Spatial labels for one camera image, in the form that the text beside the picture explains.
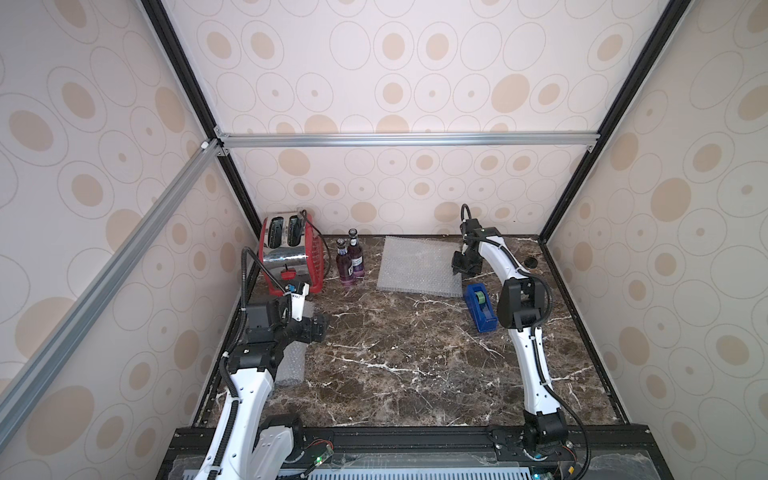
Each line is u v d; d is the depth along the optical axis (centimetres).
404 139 90
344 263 97
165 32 70
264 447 56
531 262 112
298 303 69
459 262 100
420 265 110
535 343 67
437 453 73
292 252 92
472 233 85
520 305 69
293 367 80
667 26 70
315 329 71
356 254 99
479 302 94
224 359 54
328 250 109
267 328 57
